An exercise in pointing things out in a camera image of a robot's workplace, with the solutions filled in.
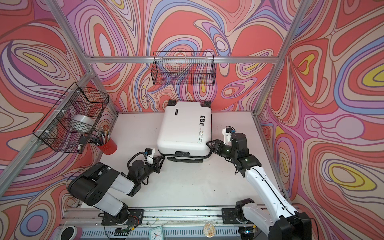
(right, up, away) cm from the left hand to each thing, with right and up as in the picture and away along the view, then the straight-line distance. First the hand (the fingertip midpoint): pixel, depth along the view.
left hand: (165, 156), depth 88 cm
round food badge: (+24, -32, -18) cm, 44 cm away
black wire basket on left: (-44, +18, -16) cm, 51 cm away
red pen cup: (-36, +8, 0) cm, 37 cm away
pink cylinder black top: (-37, -29, -23) cm, 53 cm away
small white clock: (0, -31, -20) cm, 37 cm away
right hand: (+25, +7, -10) cm, 28 cm away
